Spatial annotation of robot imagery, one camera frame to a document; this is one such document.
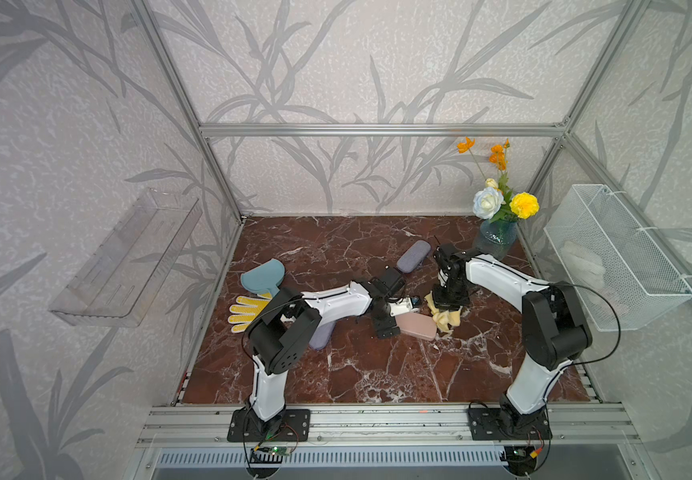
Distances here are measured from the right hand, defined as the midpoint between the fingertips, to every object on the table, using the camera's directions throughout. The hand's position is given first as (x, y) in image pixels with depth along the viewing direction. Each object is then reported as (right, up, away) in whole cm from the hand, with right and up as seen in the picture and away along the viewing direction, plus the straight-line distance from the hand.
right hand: (438, 306), depth 91 cm
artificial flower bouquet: (+12, +30, -13) cm, 35 cm away
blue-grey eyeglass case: (-6, +15, +13) cm, 21 cm away
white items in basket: (+35, +14, -14) cm, 40 cm away
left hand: (-15, -3, 0) cm, 15 cm away
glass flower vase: (+21, +21, +7) cm, 31 cm away
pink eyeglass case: (-8, -4, -7) cm, 11 cm away
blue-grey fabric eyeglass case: (-35, -7, -6) cm, 36 cm away
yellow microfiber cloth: (0, -2, -7) cm, 7 cm away
